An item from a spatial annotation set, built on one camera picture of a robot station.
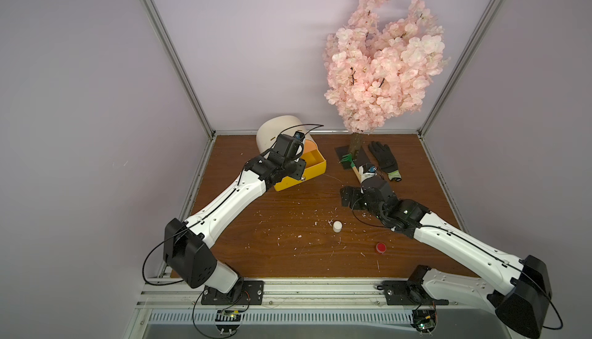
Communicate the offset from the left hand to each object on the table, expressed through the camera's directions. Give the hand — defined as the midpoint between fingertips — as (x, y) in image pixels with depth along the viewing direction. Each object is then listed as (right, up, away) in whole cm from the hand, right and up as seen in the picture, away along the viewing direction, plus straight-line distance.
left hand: (303, 161), depth 80 cm
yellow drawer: (+5, -1, +7) cm, 8 cm away
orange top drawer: (+3, +6, +10) cm, 12 cm away
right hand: (+16, -9, -3) cm, 19 cm away
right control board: (+38, -49, -10) cm, 63 cm away
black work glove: (+39, -1, +27) cm, 48 cm away
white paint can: (+13, -25, +5) cm, 29 cm away
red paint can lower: (+28, -31, 0) cm, 41 cm away
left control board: (-24, -51, -8) cm, 57 cm away
